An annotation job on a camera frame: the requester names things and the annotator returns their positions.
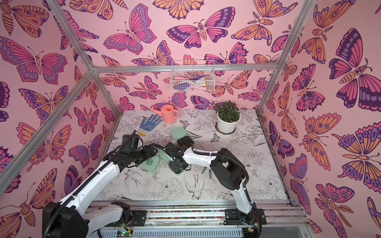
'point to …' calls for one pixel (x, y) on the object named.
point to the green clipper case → (151, 164)
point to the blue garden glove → (148, 125)
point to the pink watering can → (168, 113)
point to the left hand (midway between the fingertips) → (155, 151)
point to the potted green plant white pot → (228, 114)
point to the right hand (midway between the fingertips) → (176, 162)
